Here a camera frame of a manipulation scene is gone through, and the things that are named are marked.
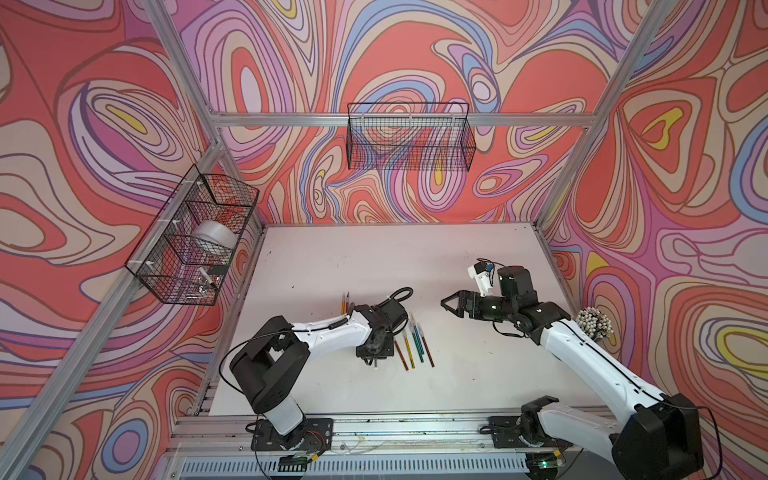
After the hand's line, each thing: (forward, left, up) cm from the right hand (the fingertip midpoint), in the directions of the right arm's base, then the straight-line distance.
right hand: (453, 312), depth 79 cm
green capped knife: (-2, +10, -14) cm, 17 cm away
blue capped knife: (+1, +9, -15) cm, 17 cm away
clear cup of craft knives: (-6, -34, +3) cm, 34 cm away
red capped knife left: (-6, +14, -15) cm, 21 cm away
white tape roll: (+13, +60, +19) cm, 64 cm away
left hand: (-6, +18, -14) cm, 24 cm away
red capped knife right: (-2, +7, -14) cm, 16 cm away
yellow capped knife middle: (-5, +11, -14) cm, 19 cm away
